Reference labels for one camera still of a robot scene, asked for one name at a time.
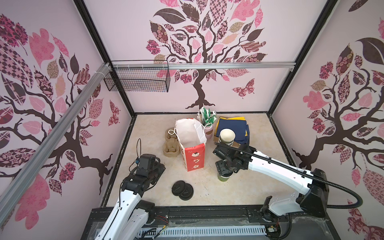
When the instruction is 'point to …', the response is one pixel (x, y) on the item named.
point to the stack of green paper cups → (227, 136)
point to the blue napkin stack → (240, 127)
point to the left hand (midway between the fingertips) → (164, 169)
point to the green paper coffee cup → (223, 178)
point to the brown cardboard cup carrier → (171, 148)
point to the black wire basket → (138, 80)
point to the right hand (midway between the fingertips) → (223, 166)
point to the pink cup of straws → (207, 119)
